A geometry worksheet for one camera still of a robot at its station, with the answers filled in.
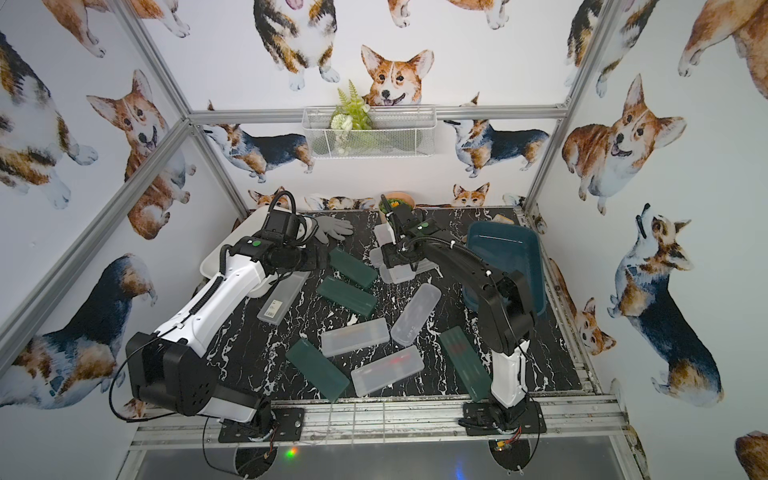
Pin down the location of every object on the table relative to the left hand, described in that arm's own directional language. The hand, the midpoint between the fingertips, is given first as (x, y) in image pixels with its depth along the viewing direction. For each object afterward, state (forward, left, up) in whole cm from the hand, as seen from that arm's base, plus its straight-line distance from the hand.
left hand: (320, 253), depth 84 cm
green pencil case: (-4, -7, -18) cm, 20 cm away
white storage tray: (+7, +41, -15) cm, 44 cm away
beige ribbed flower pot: (+31, -21, -8) cm, 39 cm away
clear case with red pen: (-27, -17, -19) cm, 37 cm away
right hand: (+2, -19, -4) cm, 20 cm away
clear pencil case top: (+13, -14, -20) cm, 28 cm away
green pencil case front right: (-26, -40, -18) cm, 51 cm away
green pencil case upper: (+8, -6, -19) cm, 21 cm away
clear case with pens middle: (-17, -9, -19) cm, 27 cm away
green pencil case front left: (-25, +1, -19) cm, 32 cm away
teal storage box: (+17, -64, -21) cm, 69 cm away
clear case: (-4, +15, -18) cm, 24 cm away
